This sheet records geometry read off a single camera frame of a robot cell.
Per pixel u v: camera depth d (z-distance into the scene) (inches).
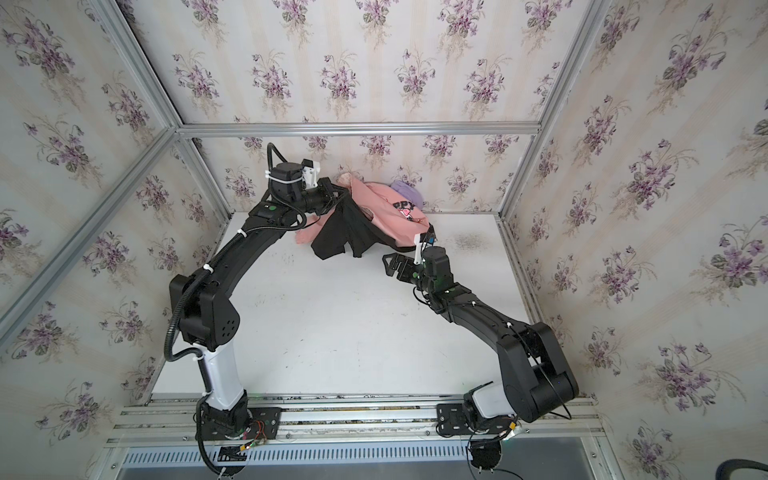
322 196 29.3
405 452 27.6
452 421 28.8
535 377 16.8
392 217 40.7
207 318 19.5
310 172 30.7
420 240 31.0
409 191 44.8
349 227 35.6
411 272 29.9
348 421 29.4
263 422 28.6
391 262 30.7
